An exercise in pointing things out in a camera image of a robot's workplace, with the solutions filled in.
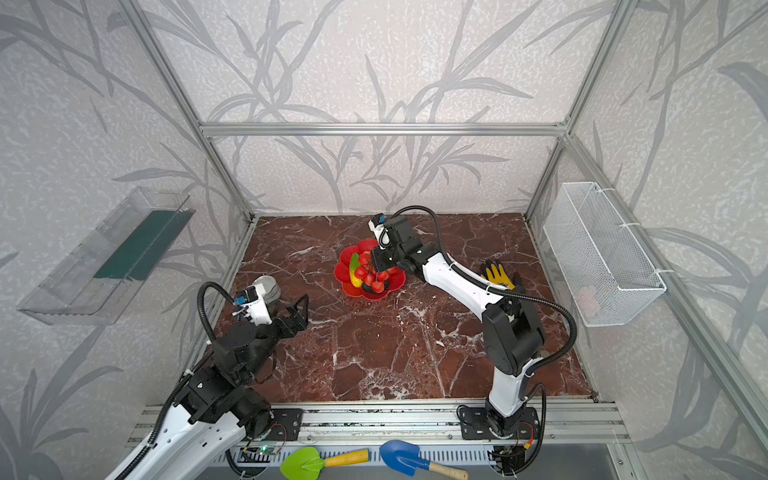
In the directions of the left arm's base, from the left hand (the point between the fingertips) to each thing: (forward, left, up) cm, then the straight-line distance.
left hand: (301, 291), depth 73 cm
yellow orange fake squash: (+14, -9, -19) cm, 25 cm away
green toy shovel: (-34, -4, -19) cm, 39 cm away
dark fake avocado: (+9, -15, -14) cm, 22 cm away
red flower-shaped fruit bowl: (+15, -23, -17) cm, 32 cm away
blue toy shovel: (-32, -26, -21) cm, 46 cm away
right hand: (+18, -16, -4) cm, 24 cm away
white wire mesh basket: (-3, -67, +13) cm, 69 cm away
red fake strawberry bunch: (+12, -15, -11) cm, 22 cm away
